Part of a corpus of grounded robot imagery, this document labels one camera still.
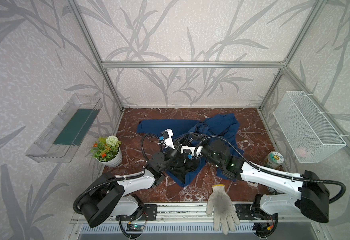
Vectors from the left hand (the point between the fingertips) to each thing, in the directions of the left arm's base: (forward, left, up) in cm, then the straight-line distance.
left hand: (192, 133), depth 71 cm
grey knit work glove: (-26, -15, -27) cm, 41 cm away
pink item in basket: (-6, -54, -6) cm, 54 cm away
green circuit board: (-36, +27, -28) cm, 53 cm away
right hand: (+2, 0, -1) cm, 2 cm away
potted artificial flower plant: (-3, +45, -14) cm, 48 cm away
